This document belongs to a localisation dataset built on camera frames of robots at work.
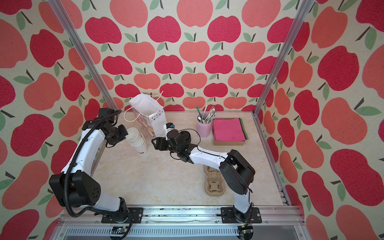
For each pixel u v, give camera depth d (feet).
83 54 2.83
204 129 3.23
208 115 3.12
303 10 2.32
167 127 2.51
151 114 2.76
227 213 2.45
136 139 2.65
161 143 2.41
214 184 2.67
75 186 1.37
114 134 2.23
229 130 3.45
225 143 3.29
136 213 2.48
